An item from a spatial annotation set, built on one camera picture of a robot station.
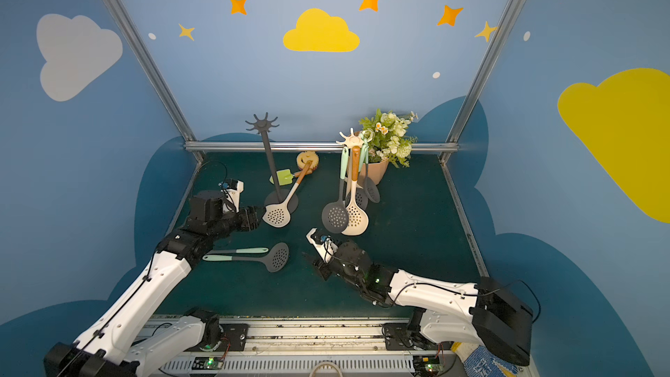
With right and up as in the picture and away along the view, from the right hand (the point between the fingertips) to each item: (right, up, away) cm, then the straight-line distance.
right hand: (314, 243), depth 76 cm
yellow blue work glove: (+46, -31, -6) cm, 56 cm away
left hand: (-16, +10, +2) cm, 19 cm away
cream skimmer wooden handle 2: (+14, +6, +11) cm, 19 cm away
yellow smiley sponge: (-9, +30, +43) cm, 53 cm away
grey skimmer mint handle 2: (-14, -8, +13) cm, 21 cm away
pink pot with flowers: (+25, +33, +13) cm, 43 cm away
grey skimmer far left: (-25, -7, +16) cm, 30 cm away
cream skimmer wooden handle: (-16, +5, +25) cm, 30 cm away
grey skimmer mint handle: (+6, +7, +10) cm, 14 cm away
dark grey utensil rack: (-16, +13, +25) cm, 32 cm away
